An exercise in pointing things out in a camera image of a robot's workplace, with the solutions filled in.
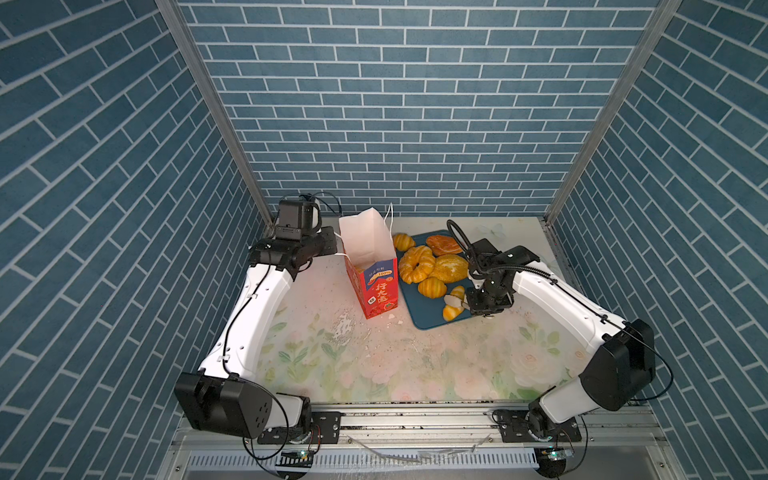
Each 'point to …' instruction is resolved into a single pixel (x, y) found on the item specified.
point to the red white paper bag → (368, 243)
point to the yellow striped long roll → (451, 312)
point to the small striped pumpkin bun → (432, 287)
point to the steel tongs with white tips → (456, 301)
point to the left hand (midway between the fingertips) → (332, 235)
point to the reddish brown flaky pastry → (443, 245)
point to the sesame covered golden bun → (449, 268)
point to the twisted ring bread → (416, 264)
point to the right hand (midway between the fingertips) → (472, 307)
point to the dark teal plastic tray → (425, 312)
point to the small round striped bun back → (402, 242)
